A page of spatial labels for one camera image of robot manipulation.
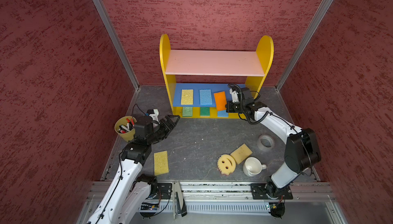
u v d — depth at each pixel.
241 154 0.85
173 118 0.69
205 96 0.95
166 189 0.74
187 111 1.03
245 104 0.68
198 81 1.22
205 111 1.03
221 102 0.90
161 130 0.64
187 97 0.95
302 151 0.45
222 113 1.02
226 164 0.79
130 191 0.47
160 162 0.83
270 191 0.66
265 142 0.91
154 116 0.68
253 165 0.79
